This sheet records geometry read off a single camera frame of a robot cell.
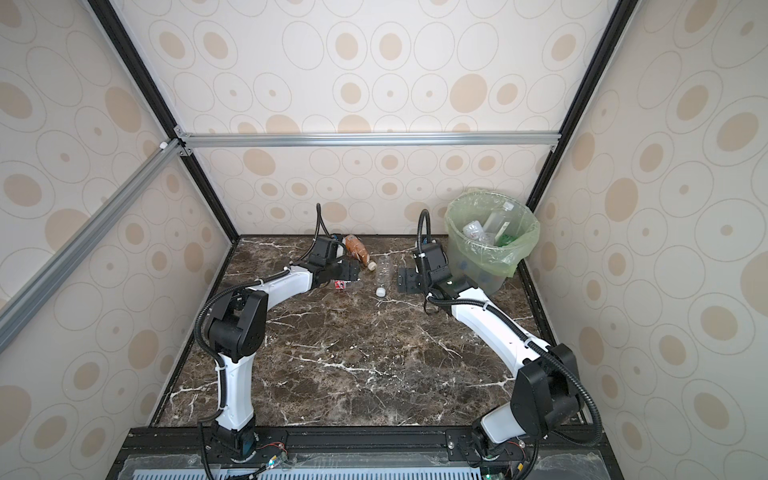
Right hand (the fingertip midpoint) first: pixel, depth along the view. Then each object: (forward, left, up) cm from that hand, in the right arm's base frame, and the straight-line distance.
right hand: (416, 272), depth 85 cm
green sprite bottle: (+14, -29, -2) cm, 32 cm away
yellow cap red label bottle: (+7, +24, -14) cm, 29 cm away
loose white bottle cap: (+6, +11, -18) cm, 22 cm away
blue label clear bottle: (+14, -19, +2) cm, 24 cm away
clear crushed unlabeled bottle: (+13, +10, -17) cm, 23 cm away
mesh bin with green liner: (+2, -21, 0) cm, 21 cm away
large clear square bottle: (+18, -28, +3) cm, 33 cm away
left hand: (+13, +19, -9) cm, 24 cm away
